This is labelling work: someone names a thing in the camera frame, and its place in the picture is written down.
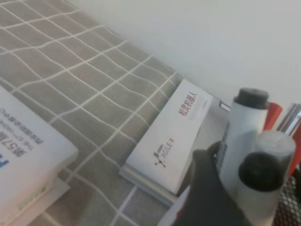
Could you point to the white marker with black cap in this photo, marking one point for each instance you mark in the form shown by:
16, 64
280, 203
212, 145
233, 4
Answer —
262, 175

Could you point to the Agilex robot brochure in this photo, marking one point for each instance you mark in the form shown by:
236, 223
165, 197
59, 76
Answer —
192, 119

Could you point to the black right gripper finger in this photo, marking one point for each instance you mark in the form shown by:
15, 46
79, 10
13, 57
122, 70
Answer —
208, 203

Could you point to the book under HEEC magazine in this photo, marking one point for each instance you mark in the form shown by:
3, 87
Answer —
24, 209

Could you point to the white marker upper in holder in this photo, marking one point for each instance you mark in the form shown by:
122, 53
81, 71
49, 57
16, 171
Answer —
246, 119

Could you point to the grey pen in holder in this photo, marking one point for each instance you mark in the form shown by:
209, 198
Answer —
291, 119

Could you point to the black mesh pen holder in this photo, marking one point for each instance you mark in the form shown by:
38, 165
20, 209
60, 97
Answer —
289, 209

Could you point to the white HEEC magazine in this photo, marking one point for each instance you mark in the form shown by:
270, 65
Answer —
31, 151

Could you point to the grey checked tablecloth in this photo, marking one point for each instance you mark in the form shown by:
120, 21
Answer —
95, 88

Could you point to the red pen left in holder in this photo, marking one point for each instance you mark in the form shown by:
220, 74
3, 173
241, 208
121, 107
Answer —
273, 114

